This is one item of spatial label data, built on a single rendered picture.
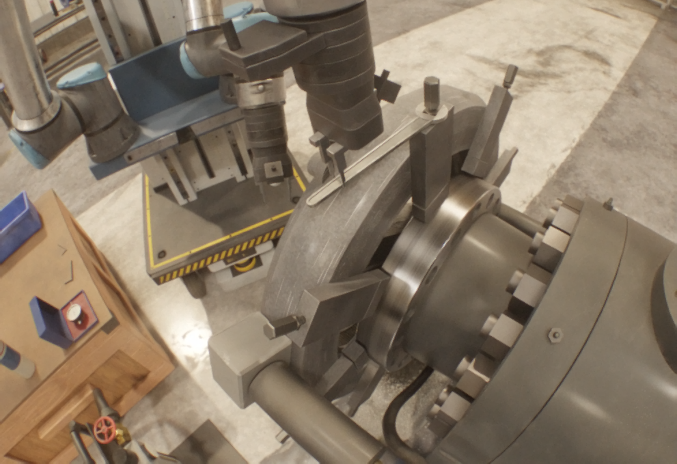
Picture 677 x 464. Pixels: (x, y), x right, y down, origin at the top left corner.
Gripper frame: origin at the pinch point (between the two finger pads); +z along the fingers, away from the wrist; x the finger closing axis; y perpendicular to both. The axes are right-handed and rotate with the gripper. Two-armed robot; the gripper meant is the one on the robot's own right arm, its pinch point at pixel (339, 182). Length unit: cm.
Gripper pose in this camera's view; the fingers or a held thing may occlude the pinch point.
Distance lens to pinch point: 42.5
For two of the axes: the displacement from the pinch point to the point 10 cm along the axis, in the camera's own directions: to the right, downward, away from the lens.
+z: 1.7, 6.3, 7.6
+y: 7.4, -5.9, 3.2
